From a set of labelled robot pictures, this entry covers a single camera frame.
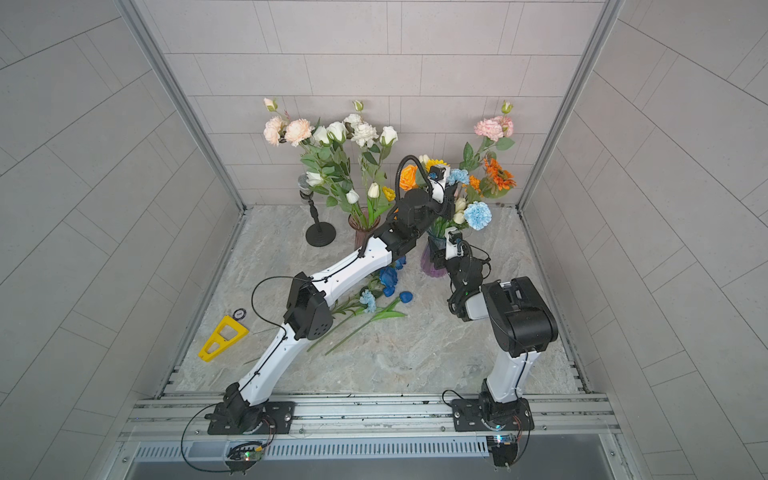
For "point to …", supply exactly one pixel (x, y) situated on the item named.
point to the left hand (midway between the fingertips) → (462, 182)
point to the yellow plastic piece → (222, 343)
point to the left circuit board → (242, 457)
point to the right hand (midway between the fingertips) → (439, 233)
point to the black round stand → (320, 234)
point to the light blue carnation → (367, 298)
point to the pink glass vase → (363, 220)
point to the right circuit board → (504, 448)
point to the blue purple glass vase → (433, 261)
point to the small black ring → (239, 314)
